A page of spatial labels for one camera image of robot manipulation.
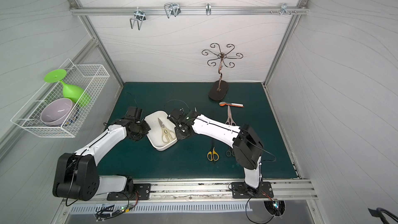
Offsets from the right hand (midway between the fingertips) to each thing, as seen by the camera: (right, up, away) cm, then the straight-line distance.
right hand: (181, 133), depth 83 cm
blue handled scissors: (+6, +11, +22) cm, 25 cm away
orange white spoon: (+25, +15, +25) cm, 39 cm away
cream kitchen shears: (-10, -3, +10) cm, 15 cm away
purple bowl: (-48, +14, -21) cm, 54 cm away
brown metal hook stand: (+24, +25, +32) cm, 48 cm away
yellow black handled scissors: (+17, -13, +1) cm, 21 cm away
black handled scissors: (+26, -12, +3) cm, 29 cm away
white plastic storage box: (-17, -4, +8) cm, 20 cm away
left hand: (-20, 0, +5) cm, 20 cm away
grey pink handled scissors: (+30, +4, +18) cm, 35 cm away
